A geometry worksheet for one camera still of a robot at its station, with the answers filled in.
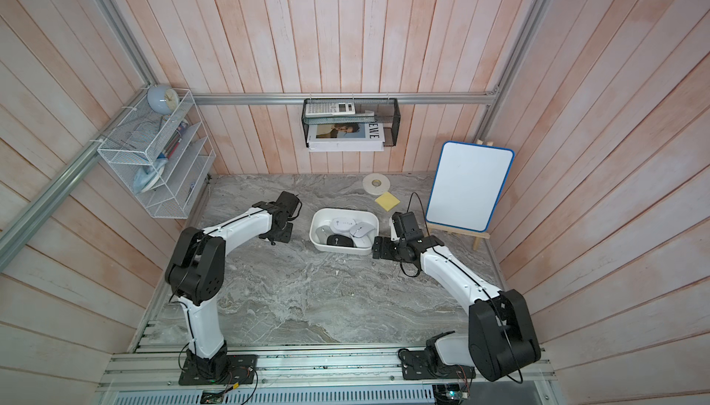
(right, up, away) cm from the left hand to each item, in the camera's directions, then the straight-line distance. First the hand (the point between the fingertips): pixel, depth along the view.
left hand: (276, 235), depth 97 cm
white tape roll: (+38, +20, +21) cm, 47 cm away
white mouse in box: (+24, +4, +4) cm, 25 cm away
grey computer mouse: (+16, +1, +3) cm, 17 cm away
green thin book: (+23, +39, -8) cm, 46 cm away
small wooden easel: (+65, +2, -4) cm, 65 cm away
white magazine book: (+29, +35, -3) cm, 45 cm away
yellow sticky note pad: (+42, +12, +15) cm, 46 cm away
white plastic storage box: (+33, +3, +4) cm, 33 cm away
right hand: (+37, -2, -8) cm, 38 cm away
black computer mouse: (+23, -1, -2) cm, 23 cm away
